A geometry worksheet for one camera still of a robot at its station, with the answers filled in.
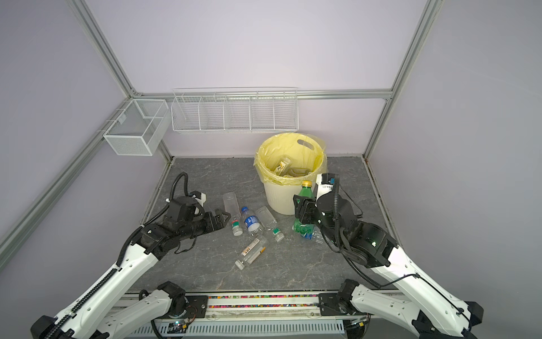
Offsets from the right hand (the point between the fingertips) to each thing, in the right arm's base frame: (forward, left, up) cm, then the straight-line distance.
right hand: (302, 199), depth 63 cm
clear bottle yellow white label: (-6, +18, -28) cm, 34 cm away
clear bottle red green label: (+15, +29, -29) cm, 44 cm away
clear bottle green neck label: (+8, +12, -30) cm, 33 cm away
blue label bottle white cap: (+1, -5, -28) cm, 29 cm away
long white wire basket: (+52, +28, -2) cm, 59 cm away
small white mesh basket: (+42, +72, -5) cm, 83 cm away
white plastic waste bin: (+13, +7, -18) cm, 24 cm away
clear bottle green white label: (+29, +5, -15) cm, 33 cm away
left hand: (0, +28, -14) cm, 32 cm away
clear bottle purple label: (+28, -2, -20) cm, 34 cm away
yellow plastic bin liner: (+33, -4, -11) cm, 35 cm away
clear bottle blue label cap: (+7, +19, -27) cm, 34 cm away
